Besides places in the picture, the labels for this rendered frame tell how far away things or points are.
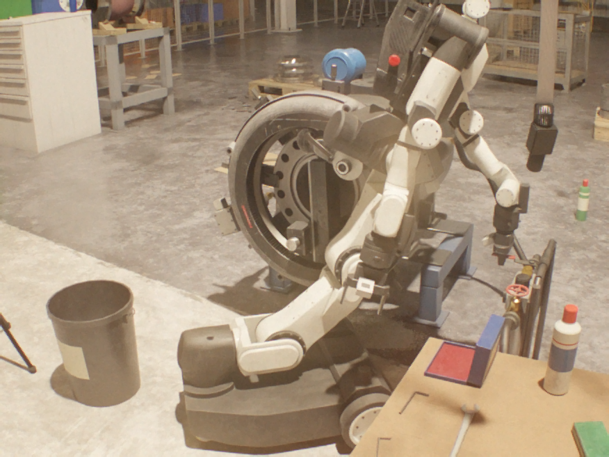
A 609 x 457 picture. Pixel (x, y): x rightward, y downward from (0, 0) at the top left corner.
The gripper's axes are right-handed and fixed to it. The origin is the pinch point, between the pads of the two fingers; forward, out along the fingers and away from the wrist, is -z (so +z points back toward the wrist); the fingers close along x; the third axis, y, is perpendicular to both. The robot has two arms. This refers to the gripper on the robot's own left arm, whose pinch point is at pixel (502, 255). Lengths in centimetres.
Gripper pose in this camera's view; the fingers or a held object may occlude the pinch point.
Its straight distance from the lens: 229.2
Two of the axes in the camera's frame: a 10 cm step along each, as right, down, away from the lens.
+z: -0.2, -9.2, -3.8
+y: -8.8, -1.6, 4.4
